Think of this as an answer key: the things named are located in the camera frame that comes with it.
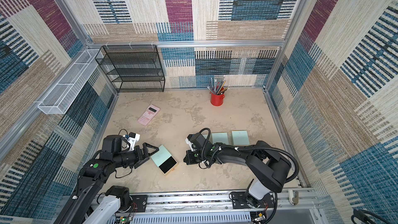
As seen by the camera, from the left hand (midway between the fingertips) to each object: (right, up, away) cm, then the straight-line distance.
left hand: (154, 153), depth 73 cm
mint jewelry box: (+2, -7, +10) cm, 13 cm away
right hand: (+14, -8, +10) cm, 19 cm away
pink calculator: (-13, +16, +32) cm, 38 cm away
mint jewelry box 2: (+34, +3, +21) cm, 40 cm away
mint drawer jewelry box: (+44, +3, +19) cm, 48 cm away
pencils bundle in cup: (+33, +33, +35) cm, 59 cm away
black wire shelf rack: (-25, +48, +35) cm, 65 cm away
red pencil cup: (+32, +26, +35) cm, 54 cm away
